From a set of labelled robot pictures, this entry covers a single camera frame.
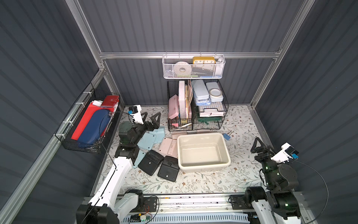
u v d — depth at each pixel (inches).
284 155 21.3
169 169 33.2
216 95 37.1
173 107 40.6
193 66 35.4
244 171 33.3
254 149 23.5
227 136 39.0
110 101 31.2
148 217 27.4
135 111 24.0
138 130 24.2
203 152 36.2
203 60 34.3
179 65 32.5
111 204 15.7
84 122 27.9
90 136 25.4
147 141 37.9
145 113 29.5
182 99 35.7
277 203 18.7
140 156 35.9
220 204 29.7
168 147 36.5
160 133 39.4
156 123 25.8
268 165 22.2
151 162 34.1
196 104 36.6
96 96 33.2
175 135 39.1
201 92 36.9
